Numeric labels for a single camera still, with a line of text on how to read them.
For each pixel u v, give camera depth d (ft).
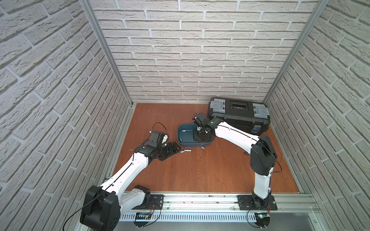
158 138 2.12
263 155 1.59
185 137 3.25
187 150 3.02
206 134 2.07
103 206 1.27
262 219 2.32
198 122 2.28
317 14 2.33
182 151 3.00
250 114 3.00
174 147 2.42
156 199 2.44
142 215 2.38
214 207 2.38
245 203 2.40
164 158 2.35
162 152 2.28
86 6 2.28
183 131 3.29
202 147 3.08
